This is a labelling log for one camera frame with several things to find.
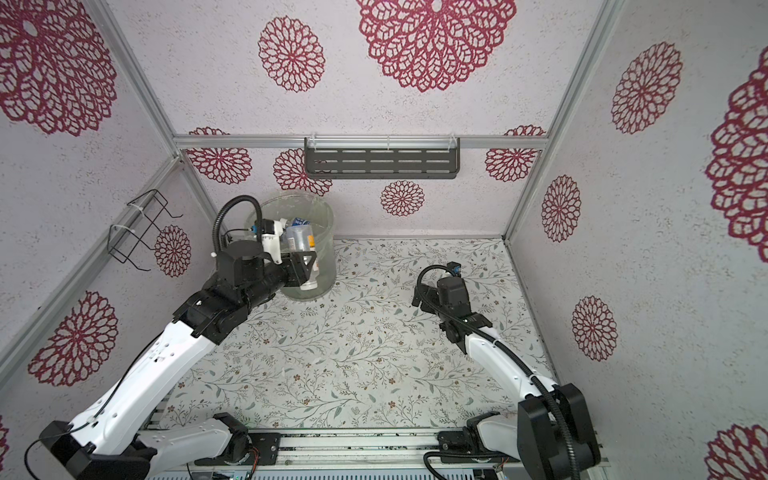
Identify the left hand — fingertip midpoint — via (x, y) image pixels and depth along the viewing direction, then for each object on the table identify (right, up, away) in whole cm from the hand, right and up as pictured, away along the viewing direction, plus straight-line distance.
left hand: (307, 257), depth 70 cm
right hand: (+31, -8, +16) cm, 36 cm away
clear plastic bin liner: (-12, +17, +25) cm, 33 cm away
